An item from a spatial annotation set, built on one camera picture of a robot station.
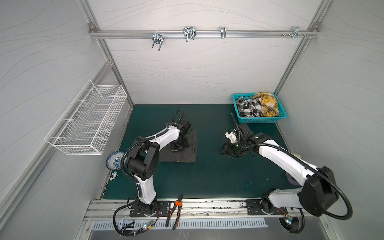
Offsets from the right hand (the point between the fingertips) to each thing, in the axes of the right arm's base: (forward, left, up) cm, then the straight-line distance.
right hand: (223, 149), depth 81 cm
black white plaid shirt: (+36, -21, -4) cm, 41 cm away
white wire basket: (-2, +66, +19) cm, 69 cm away
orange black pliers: (-25, +23, -12) cm, 36 cm away
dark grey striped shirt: (0, +21, -9) cm, 22 cm away
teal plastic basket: (+29, -34, -8) cm, 45 cm away
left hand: (+5, +23, -9) cm, 25 cm away
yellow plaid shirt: (+38, -36, -4) cm, 53 cm away
